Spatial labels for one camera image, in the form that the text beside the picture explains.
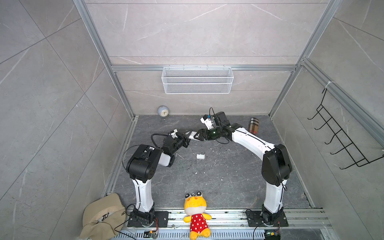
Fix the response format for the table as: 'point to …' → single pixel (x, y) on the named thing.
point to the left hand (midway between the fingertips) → (193, 127)
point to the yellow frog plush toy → (195, 205)
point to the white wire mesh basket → (197, 80)
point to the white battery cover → (200, 156)
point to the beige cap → (103, 218)
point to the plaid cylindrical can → (254, 125)
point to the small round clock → (163, 112)
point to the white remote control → (191, 136)
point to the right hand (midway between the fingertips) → (198, 135)
